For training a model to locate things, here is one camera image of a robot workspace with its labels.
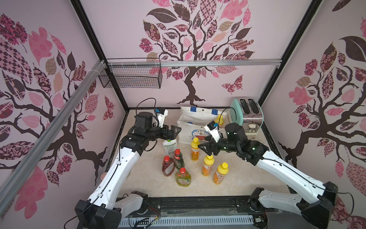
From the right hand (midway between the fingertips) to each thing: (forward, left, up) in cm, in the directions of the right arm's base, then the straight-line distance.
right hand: (202, 140), depth 70 cm
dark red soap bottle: (-8, +19, -14) cm, 24 cm away
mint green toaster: (+26, -34, -9) cm, 44 cm away
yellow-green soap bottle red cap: (-14, +10, -15) cm, 23 cm away
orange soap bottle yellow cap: (0, +3, -10) cm, 11 cm away
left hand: (+5, +15, +1) cm, 16 cm away
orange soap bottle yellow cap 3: (-13, -9, -7) cm, 17 cm away
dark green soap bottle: (-4, +13, -12) cm, 18 cm away
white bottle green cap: (+5, +18, -14) cm, 24 cm away
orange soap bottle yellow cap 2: (-8, -3, -7) cm, 11 cm away
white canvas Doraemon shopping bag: (+26, +4, -16) cm, 31 cm away
